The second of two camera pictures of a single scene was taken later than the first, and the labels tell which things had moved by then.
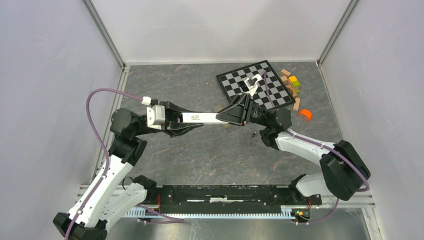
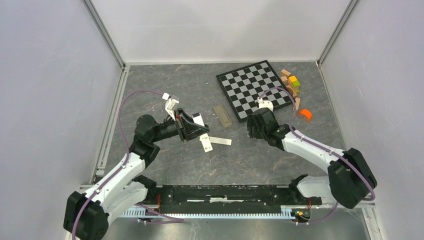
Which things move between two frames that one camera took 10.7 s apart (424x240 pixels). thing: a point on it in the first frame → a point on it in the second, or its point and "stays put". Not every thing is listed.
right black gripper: x=238 y=117 → x=251 y=123
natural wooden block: x=284 y=79 stays put
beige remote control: x=218 y=108 stays put
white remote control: x=209 y=118 → x=204 y=138
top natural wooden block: x=285 y=73 stays put
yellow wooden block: x=292 y=78 stays put
